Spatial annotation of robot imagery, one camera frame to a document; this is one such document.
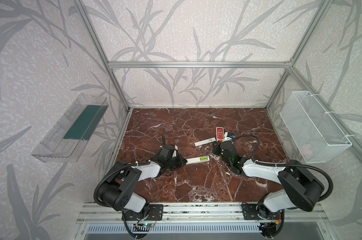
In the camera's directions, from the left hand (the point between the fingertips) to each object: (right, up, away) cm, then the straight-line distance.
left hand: (189, 157), depth 89 cm
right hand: (+14, +11, +1) cm, 18 cm away
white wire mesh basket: (+55, +16, -26) cm, 63 cm away
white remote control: (+5, -2, +2) cm, 6 cm away
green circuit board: (-19, -27, -19) cm, 38 cm away
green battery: (+9, -1, +2) cm, 9 cm away
